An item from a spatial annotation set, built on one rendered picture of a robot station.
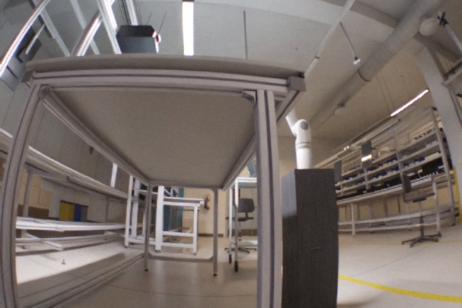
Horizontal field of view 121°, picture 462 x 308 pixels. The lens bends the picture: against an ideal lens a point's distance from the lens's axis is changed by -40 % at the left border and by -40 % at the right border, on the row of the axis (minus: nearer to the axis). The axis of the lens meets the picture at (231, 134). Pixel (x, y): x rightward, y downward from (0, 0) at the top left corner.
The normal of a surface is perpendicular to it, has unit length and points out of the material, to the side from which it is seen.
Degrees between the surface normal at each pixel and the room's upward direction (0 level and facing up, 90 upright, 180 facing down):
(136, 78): 90
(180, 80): 90
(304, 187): 90
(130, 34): 90
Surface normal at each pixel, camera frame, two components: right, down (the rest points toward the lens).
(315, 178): 0.09, -0.38
